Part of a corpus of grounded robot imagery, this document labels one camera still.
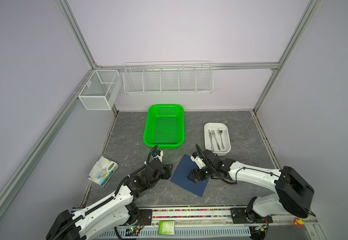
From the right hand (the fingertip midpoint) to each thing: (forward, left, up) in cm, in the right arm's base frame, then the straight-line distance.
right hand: (193, 176), depth 83 cm
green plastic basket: (+40, +19, -5) cm, 44 cm away
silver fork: (+32, -17, -4) cm, 36 cm away
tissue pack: (+2, +52, +1) cm, 52 cm away
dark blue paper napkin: (+2, +7, -3) cm, 8 cm away
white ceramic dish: (+30, -19, -5) cm, 36 cm away
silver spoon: (+34, -21, -3) cm, 40 cm away
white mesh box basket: (+52, +61, +21) cm, 83 cm away
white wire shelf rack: (+55, +15, +27) cm, 64 cm away
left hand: (+3, +13, +6) cm, 14 cm away
